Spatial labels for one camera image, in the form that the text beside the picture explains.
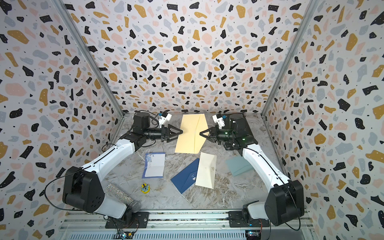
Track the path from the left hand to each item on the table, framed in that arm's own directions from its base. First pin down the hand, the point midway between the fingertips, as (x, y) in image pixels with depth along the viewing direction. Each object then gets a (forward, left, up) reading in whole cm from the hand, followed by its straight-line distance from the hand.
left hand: (181, 135), depth 73 cm
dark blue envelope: (-9, -1, -29) cm, 30 cm away
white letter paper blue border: (-2, +19, -28) cm, 34 cm away
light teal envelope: (-4, -33, -27) cm, 43 cm away
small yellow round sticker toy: (-16, +22, -27) cm, 38 cm away
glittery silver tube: (-26, +24, -22) cm, 42 cm away
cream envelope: (-6, -13, -28) cm, 31 cm away
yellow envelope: (-3, -5, -1) cm, 6 cm away
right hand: (-1, -9, +1) cm, 10 cm away
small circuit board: (-37, +27, -28) cm, 54 cm away
